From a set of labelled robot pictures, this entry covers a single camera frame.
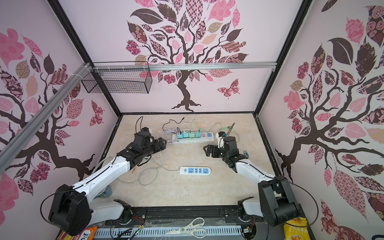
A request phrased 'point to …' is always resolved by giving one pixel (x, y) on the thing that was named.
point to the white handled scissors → (193, 228)
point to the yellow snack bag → (296, 229)
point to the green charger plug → (192, 134)
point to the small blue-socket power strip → (194, 170)
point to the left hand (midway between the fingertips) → (162, 145)
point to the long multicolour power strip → (205, 137)
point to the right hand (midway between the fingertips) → (210, 146)
